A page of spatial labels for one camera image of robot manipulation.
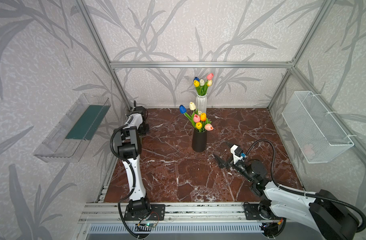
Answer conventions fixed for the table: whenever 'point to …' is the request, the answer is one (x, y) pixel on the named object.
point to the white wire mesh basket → (318, 136)
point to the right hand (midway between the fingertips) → (221, 143)
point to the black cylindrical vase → (199, 141)
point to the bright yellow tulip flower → (196, 83)
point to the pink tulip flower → (210, 76)
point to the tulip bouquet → (200, 122)
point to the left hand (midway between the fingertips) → (143, 128)
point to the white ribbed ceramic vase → (201, 103)
